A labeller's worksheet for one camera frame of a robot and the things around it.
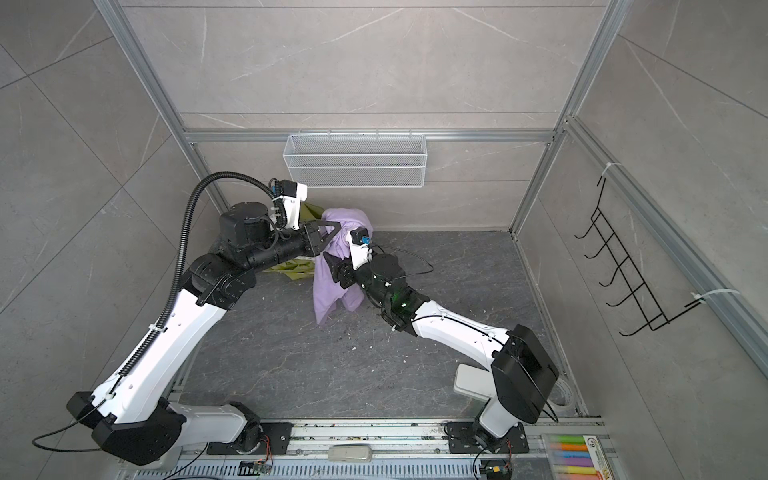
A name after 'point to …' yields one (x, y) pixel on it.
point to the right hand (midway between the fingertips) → (335, 247)
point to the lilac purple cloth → (327, 293)
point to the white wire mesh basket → (369, 161)
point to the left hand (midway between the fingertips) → (341, 220)
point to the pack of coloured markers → (577, 457)
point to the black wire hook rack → (648, 307)
